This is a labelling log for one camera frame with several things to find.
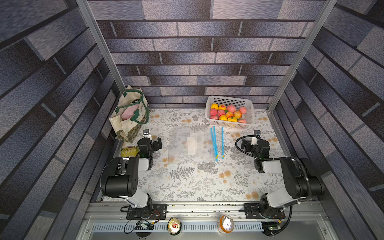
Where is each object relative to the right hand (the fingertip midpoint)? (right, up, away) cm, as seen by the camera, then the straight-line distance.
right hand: (250, 137), depth 95 cm
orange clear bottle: (-23, -33, -33) cm, 52 cm away
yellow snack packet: (-78, -8, -4) cm, 79 cm away
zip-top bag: (-20, -3, +8) cm, 22 cm away
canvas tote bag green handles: (-75, +16, -4) cm, 77 cm away
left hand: (-64, 0, 0) cm, 64 cm away
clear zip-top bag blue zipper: (-42, -5, +4) cm, 42 cm away
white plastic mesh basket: (-11, +18, +16) cm, 26 cm away
